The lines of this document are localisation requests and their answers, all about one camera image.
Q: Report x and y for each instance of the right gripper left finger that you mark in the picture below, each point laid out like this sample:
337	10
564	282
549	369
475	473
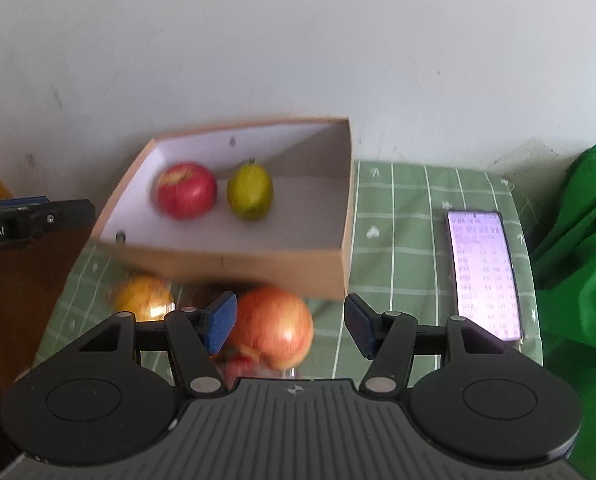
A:
193	338

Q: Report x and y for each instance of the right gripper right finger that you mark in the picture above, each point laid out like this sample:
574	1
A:
387	340

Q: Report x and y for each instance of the yellow orange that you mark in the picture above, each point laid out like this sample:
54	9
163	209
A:
148	297

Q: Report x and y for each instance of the large pale red apple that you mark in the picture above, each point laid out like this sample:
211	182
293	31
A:
273	327

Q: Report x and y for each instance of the dark red apple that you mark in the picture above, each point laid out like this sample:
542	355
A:
185	191

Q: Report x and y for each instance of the yellow-green pear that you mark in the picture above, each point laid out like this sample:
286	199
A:
250	192

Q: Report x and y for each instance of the green checked tablecloth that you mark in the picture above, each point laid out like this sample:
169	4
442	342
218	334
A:
401	259

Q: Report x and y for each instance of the smartphone with lit screen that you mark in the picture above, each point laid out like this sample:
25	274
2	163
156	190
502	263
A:
485	285

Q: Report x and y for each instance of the cardboard box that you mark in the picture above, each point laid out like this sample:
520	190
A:
302	245

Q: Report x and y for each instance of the green cloth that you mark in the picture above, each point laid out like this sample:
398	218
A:
564	271

